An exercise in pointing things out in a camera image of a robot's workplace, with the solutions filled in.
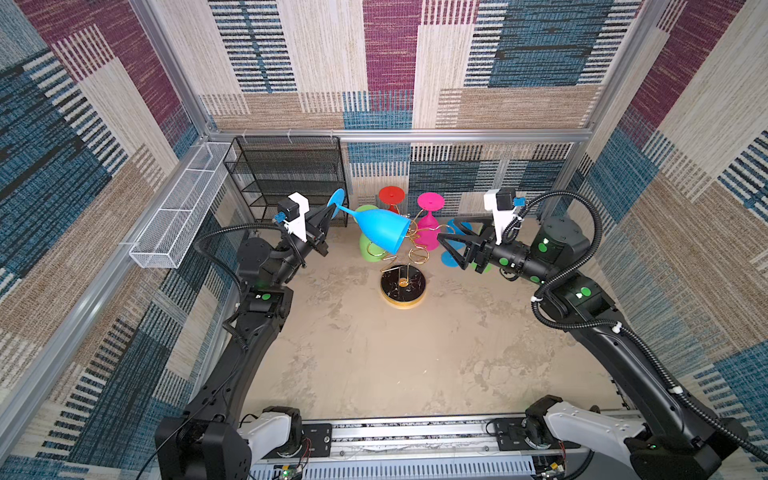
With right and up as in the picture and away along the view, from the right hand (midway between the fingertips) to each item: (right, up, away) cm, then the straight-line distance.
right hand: (446, 235), depth 60 cm
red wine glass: (-10, +12, +26) cm, 31 cm away
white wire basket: (-62, -1, +9) cm, 63 cm away
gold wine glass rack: (-7, -12, +40) cm, 42 cm away
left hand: (-23, +7, +3) cm, 24 cm away
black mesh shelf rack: (-53, +25, +46) cm, 74 cm away
